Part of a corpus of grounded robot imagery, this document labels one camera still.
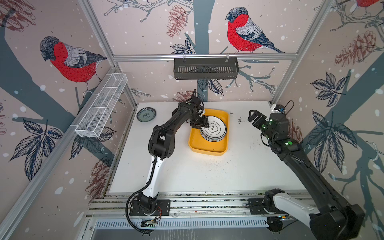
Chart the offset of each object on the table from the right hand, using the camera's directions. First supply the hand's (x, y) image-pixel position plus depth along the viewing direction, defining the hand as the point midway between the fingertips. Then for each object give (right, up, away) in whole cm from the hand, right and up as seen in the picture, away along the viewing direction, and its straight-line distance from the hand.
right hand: (256, 112), depth 77 cm
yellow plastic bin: (-30, -22, +19) cm, 42 cm away
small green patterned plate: (-71, -1, +37) cm, 80 cm away
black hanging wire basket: (-26, +32, +27) cm, 50 cm away
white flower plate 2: (-21, -16, +18) cm, 32 cm away
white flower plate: (-17, -12, +23) cm, 31 cm away
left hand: (-24, -7, +18) cm, 31 cm away
